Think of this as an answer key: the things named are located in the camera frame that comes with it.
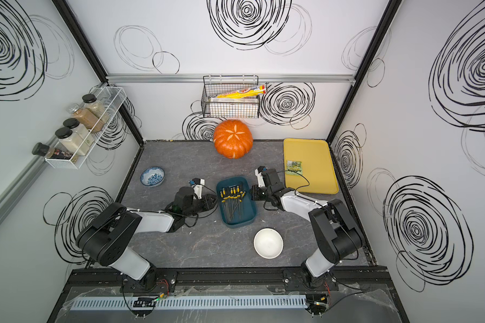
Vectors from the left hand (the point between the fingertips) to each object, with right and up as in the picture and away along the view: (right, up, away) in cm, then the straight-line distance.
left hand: (218, 198), depth 90 cm
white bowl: (+22, -17, -8) cm, 29 cm away
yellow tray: (+52, +9, +16) cm, 55 cm away
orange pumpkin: (+6, +28, +14) cm, 32 cm away
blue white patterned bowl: (-35, +9, +12) cm, 38 cm away
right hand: (+15, +3, +1) cm, 15 cm away
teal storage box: (+9, -5, +1) cm, 10 cm away
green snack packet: (+39, +13, +17) cm, 44 cm away
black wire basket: (+6, +40, -3) cm, 41 cm away
